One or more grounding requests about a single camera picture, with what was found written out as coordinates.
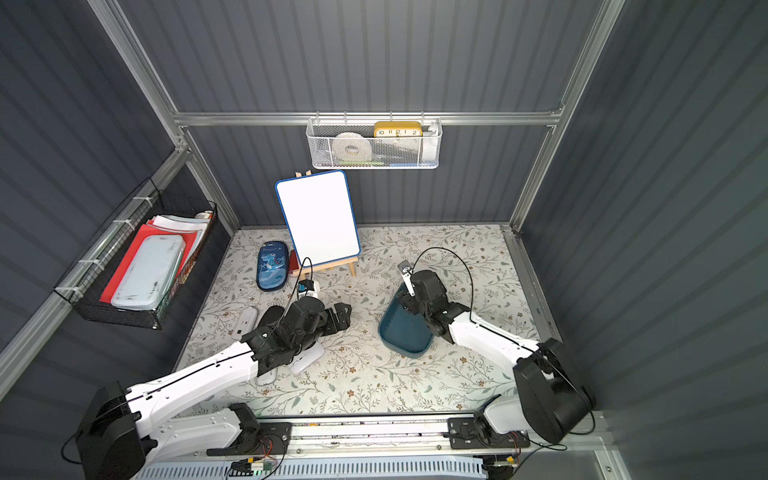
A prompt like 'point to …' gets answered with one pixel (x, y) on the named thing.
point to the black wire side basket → (84, 286)
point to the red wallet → (294, 262)
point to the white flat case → (148, 273)
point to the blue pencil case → (272, 266)
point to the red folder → (145, 230)
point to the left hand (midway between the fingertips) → (340, 312)
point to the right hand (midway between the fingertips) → (425, 280)
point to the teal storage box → (403, 332)
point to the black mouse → (272, 316)
